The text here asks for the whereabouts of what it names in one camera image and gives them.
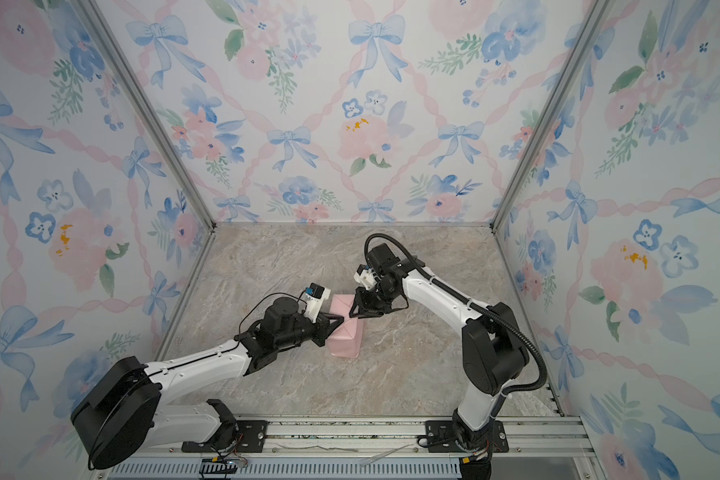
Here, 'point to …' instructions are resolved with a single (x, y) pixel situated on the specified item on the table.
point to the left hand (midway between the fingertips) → (344, 318)
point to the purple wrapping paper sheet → (346, 339)
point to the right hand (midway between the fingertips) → (354, 312)
